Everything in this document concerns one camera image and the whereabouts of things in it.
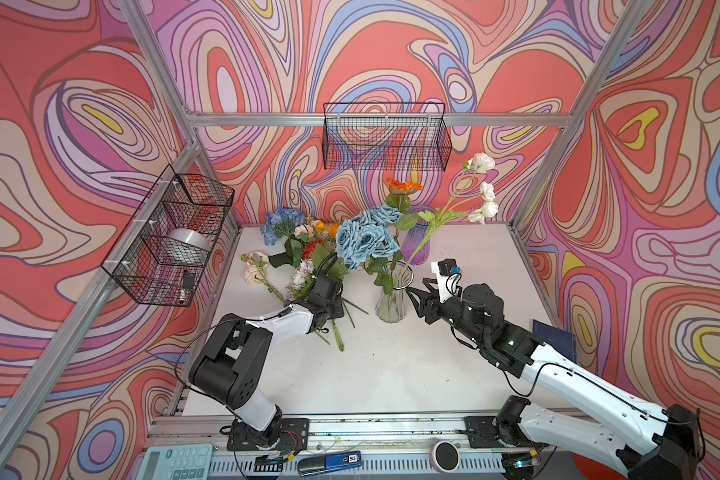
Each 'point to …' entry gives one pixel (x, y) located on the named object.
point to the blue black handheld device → (310, 465)
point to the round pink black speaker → (445, 457)
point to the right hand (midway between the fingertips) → (417, 291)
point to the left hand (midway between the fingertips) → (339, 302)
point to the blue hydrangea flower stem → (280, 223)
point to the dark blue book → (561, 340)
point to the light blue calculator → (177, 462)
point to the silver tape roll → (188, 246)
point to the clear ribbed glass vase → (391, 308)
